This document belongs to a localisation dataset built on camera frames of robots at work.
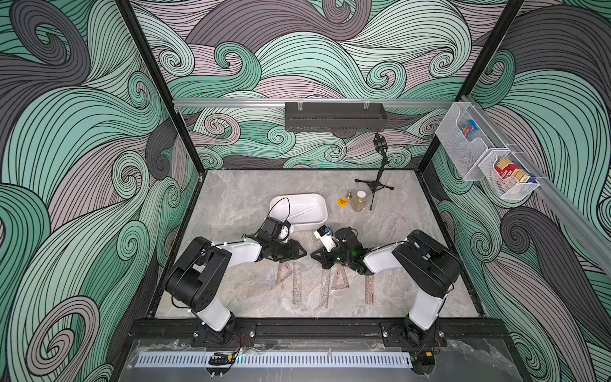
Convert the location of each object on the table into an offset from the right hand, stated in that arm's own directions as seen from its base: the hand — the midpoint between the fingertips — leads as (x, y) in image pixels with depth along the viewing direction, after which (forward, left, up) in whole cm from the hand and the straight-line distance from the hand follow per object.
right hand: (314, 254), depth 92 cm
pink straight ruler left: (-12, +7, +1) cm, 13 cm away
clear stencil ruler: (-13, -3, 0) cm, 13 cm away
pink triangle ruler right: (-10, -9, 0) cm, 14 cm away
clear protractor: (-4, +3, 0) cm, 5 cm away
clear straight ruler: (+19, +5, +1) cm, 20 cm away
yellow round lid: (+25, -14, +1) cm, 29 cm away
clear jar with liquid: (+20, -20, +8) cm, 29 cm away
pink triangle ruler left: (-7, +12, 0) cm, 14 cm away
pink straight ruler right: (-14, -19, 0) cm, 24 cm away
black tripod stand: (+30, -26, +29) cm, 49 cm away
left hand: (-1, +4, +4) cm, 6 cm away
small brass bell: (+28, -18, +2) cm, 33 cm away
